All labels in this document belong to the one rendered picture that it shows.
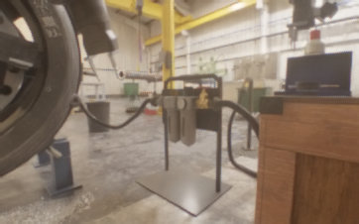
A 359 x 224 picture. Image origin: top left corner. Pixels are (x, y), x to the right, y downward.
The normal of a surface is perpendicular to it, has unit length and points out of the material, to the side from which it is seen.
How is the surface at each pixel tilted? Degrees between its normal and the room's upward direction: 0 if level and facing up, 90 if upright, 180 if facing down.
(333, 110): 90
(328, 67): 78
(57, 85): 90
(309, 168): 90
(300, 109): 90
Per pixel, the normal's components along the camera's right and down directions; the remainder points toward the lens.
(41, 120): 0.73, 0.07
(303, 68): -0.67, -0.12
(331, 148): -0.68, 0.09
